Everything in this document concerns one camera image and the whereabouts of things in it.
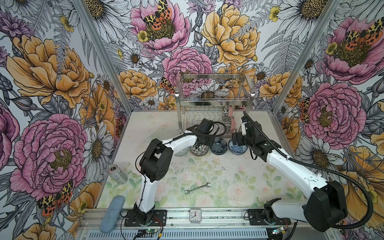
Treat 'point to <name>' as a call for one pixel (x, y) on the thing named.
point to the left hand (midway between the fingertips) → (209, 143)
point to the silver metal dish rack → (212, 97)
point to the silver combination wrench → (208, 185)
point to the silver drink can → (117, 174)
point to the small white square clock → (195, 215)
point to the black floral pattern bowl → (199, 149)
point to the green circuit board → (152, 230)
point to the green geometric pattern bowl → (228, 124)
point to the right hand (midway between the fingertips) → (241, 137)
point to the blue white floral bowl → (236, 149)
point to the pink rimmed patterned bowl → (230, 113)
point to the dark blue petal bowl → (219, 146)
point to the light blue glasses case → (112, 214)
